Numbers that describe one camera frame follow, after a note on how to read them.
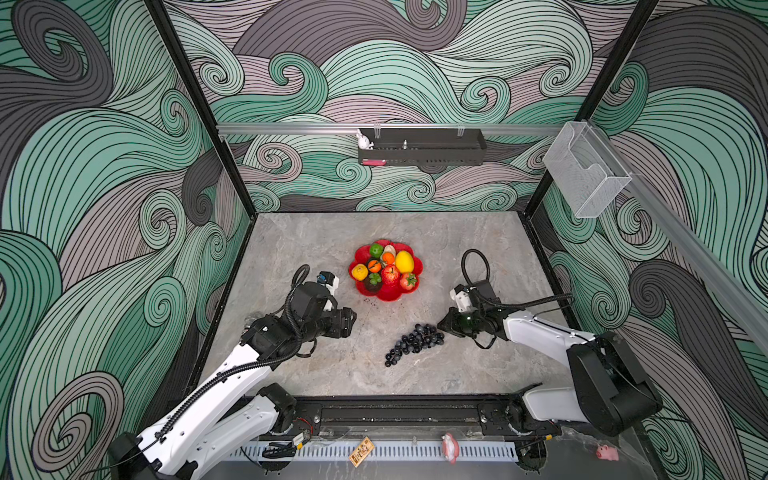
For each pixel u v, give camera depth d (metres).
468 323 0.76
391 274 0.95
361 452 0.68
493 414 0.73
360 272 0.95
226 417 0.55
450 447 0.65
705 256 0.57
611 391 0.42
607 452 0.67
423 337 0.84
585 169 0.78
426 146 0.95
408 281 0.92
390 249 1.03
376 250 0.98
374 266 0.95
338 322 0.64
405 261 0.98
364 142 0.85
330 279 0.66
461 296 0.83
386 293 0.93
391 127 0.94
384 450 0.70
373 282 0.93
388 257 0.96
